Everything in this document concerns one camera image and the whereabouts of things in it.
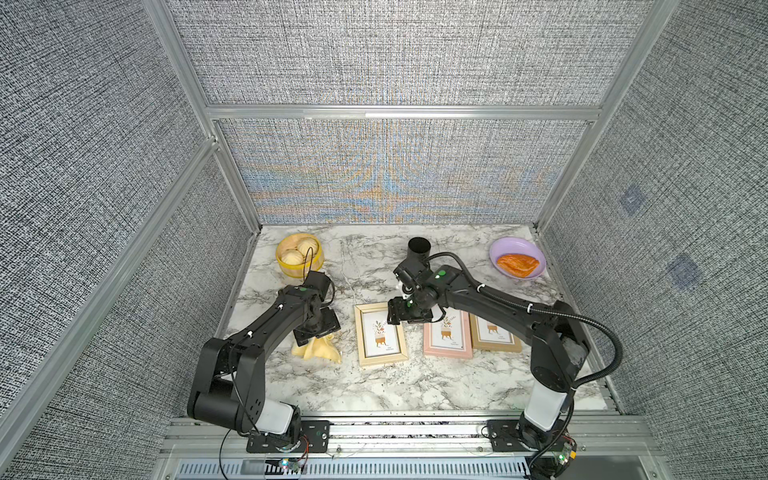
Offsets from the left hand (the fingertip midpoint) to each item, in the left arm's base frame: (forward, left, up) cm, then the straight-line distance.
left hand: (330, 329), depth 87 cm
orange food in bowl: (+22, -63, -1) cm, 67 cm away
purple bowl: (+33, -68, -4) cm, 76 cm away
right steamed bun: (+32, +11, +1) cm, 34 cm away
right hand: (+1, -19, +7) cm, 20 cm away
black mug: (+27, -29, +3) cm, 40 cm away
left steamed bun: (+27, +15, +1) cm, 31 cm away
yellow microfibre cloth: (-4, +3, -4) cm, 6 cm away
